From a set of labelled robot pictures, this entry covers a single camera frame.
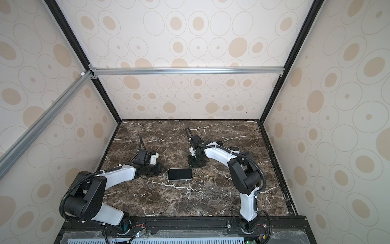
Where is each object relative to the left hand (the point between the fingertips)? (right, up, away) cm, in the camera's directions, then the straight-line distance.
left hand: (169, 167), depth 90 cm
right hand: (+13, 0, +1) cm, 13 cm away
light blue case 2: (+42, +10, +13) cm, 46 cm away
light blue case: (+6, -7, -1) cm, 10 cm away
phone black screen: (+7, -4, 0) cm, 8 cm away
